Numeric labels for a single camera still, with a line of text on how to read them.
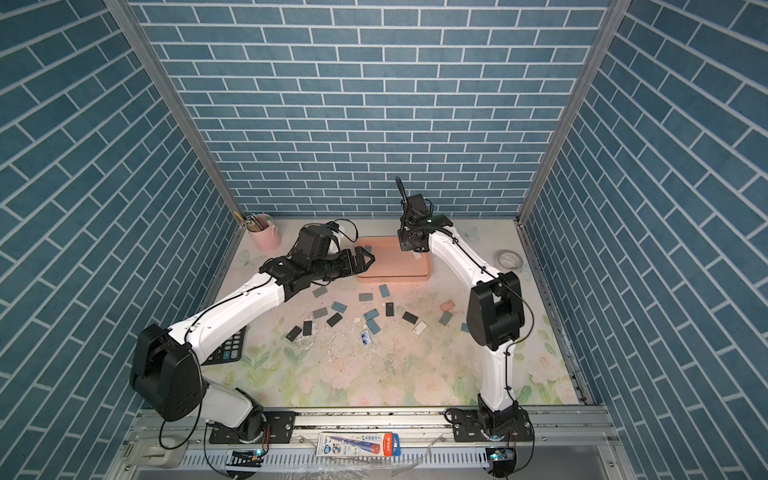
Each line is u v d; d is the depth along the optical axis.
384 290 1.01
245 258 1.09
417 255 1.08
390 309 0.95
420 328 0.91
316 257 0.63
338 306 0.96
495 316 0.52
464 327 0.91
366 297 0.99
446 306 0.96
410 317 0.94
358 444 0.71
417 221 0.70
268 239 1.06
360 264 0.72
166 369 0.41
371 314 0.94
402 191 0.72
